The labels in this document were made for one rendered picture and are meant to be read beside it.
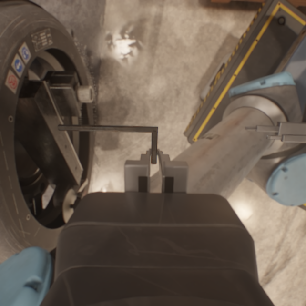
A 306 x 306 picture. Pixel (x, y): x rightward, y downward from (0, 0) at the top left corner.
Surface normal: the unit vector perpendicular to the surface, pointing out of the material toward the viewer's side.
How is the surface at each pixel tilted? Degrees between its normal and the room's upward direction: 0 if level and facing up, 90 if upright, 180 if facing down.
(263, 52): 0
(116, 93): 0
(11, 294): 86
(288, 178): 5
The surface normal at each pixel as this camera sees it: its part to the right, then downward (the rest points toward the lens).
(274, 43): 0.00, 0.29
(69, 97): -0.01, 0.80
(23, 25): 0.97, -0.16
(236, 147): 0.34, -0.47
